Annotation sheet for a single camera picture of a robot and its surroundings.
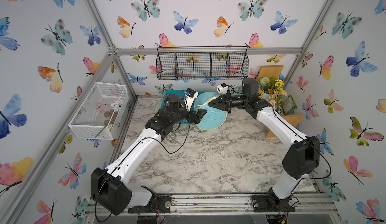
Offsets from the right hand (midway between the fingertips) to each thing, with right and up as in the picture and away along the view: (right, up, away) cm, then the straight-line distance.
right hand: (211, 104), depth 68 cm
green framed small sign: (+60, +1, +43) cm, 74 cm away
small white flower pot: (+40, +4, +22) cm, 45 cm away
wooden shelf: (+44, +23, +34) cm, 60 cm away
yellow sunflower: (+35, +9, +31) cm, 48 cm away
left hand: (-5, 0, +5) cm, 7 cm away
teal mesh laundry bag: (+2, -6, +7) cm, 10 cm away
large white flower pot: (+39, +13, +31) cm, 51 cm away
